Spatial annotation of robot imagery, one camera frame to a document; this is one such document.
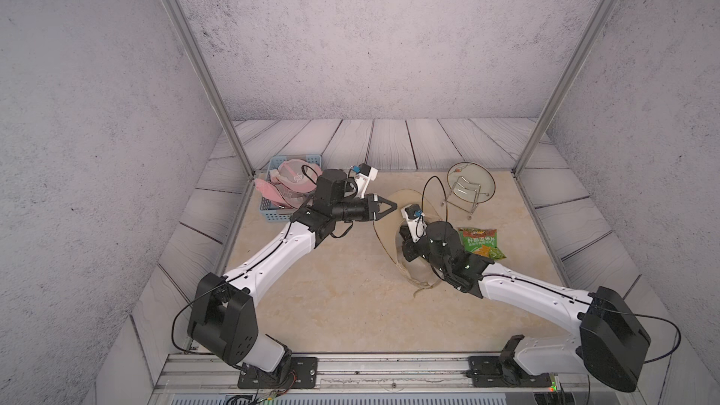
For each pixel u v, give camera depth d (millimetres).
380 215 714
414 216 681
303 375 730
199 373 757
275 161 1171
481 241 936
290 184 1044
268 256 491
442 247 589
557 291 474
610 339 409
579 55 866
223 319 418
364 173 702
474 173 993
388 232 729
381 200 718
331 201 612
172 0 747
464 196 1073
